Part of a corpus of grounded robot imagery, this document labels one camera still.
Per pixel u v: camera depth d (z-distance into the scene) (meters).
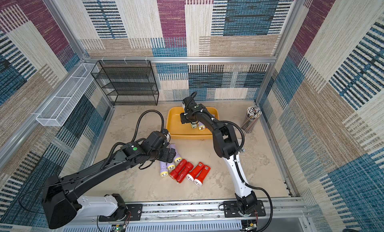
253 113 0.89
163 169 0.83
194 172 0.83
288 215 0.73
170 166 0.85
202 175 0.84
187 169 0.84
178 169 0.84
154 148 0.59
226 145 0.62
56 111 0.71
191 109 0.79
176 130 1.02
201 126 1.02
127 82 1.11
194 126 1.02
